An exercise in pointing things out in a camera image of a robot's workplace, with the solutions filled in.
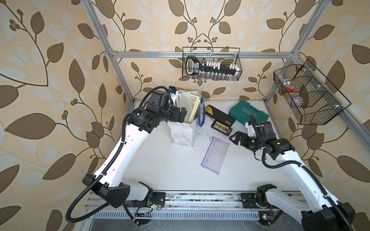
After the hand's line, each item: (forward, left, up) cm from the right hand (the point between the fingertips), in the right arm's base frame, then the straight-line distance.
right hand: (235, 140), depth 78 cm
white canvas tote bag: (+9, +29, -6) cm, 31 cm away
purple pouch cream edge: (-1, +10, -18) cm, 21 cm away
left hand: (+9, +32, +19) cm, 38 cm away
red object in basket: (+23, -33, +16) cm, 43 cm away
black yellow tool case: (+24, 0, -16) cm, 28 cm away
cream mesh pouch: (+25, +24, +5) cm, 35 cm away
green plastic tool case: (+31, -15, -13) cm, 37 cm away
